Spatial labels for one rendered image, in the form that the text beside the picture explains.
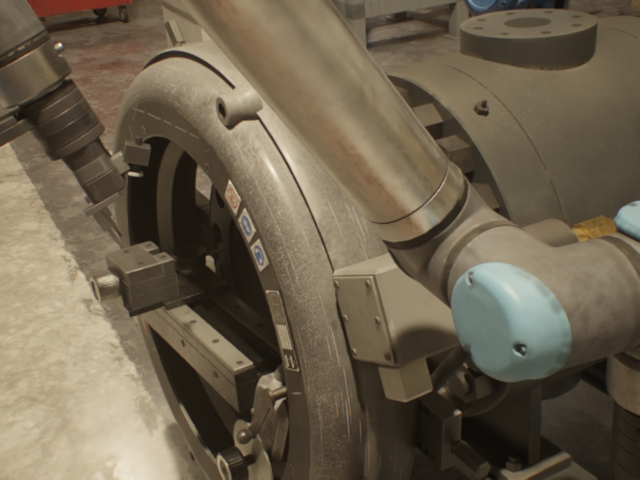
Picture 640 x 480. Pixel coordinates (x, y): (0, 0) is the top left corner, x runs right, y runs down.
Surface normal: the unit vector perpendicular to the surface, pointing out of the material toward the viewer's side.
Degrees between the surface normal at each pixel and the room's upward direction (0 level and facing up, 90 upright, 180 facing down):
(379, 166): 98
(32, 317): 0
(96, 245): 0
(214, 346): 2
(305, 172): 42
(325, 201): 48
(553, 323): 70
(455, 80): 12
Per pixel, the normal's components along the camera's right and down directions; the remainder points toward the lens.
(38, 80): 0.40, 0.18
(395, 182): 0.19, 0.53
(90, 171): 0.04, 0.00
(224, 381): -0.85, 0.27
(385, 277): 0.45, -0.04
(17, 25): 0.64, -0.03
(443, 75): 0.01, -0.85
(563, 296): 0.25, -0.32
